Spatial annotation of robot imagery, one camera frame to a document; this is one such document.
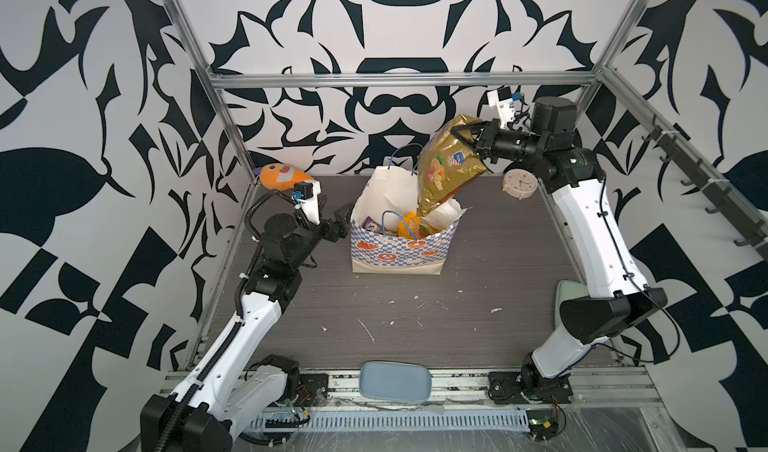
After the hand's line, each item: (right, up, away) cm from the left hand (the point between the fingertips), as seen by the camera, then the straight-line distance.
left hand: (339, 194), depth 70 cm
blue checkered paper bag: (+11, +1, +23) cm, 26 cm away
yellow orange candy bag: (+18, -9, +19) cm, 27 cm away
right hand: (+25, +12, -8) cm, 29 cm away
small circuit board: (+48, -54, +1) cm, 72 cm away
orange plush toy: (-27, +8, +38) cm, 47 cm away
